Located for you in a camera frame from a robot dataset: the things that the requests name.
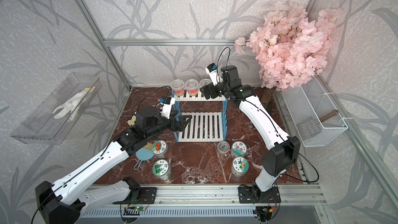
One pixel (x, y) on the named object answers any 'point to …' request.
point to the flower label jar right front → (239, 167)
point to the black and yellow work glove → (131, 121)
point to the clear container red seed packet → (178, 86)
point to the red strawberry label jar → (159, 148)
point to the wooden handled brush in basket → (328, 115)
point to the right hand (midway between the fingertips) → (207, 84)
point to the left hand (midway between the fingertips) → (185, 115)
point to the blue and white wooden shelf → (208, 122)
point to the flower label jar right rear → (239, 149)
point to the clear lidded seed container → (192, 86)
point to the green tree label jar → (161, 169)
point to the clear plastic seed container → (204, 82)
